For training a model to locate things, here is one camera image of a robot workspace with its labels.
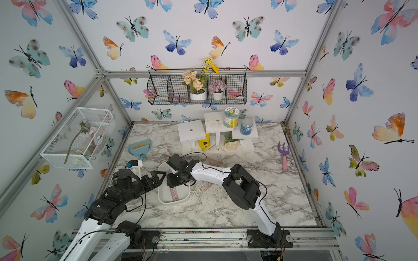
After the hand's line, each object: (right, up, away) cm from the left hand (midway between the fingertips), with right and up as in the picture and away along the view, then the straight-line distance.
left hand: (161, 175), depth 75 cm
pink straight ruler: (+3, -13, +13) cm, 18 cm away
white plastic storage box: (+7, -12, +13) cm, 19 cm away
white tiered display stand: (+27, +16, +27) cm, 41 cm away
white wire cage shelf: (-36, +17, 0) cm, 40 cm away
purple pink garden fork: (+69, +8, +30) cm, 75 cm away
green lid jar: (+32, +26, +8) cm, 42 cm away
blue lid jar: (+41, +23, +14) cm, 49 cm away
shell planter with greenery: (+34, +14, +24) cm, 44 cm away
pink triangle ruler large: (+24, +2, +27) cm, 36 cm away
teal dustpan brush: (-24, +11, +30) cm, 40 cm away
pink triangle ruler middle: (+19, -9, +16) cm, 27 cm away
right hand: (+1, -6, +11) cm, 12 cm away
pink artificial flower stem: (-35, +22, 0) cm, 41 cm away
